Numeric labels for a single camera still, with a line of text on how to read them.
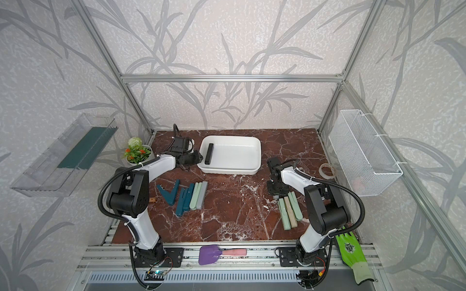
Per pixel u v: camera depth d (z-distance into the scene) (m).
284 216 0.83
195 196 0.89
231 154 1.09
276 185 0.79
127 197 0.50
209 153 1.05
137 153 0.89
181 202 0.88
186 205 0.86
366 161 0.62
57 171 0.64
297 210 0.85
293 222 0.81
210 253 0.73
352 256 0.74
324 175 0.96
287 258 0.73
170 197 0.89
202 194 0.89
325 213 0.46
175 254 0.75
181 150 0.79
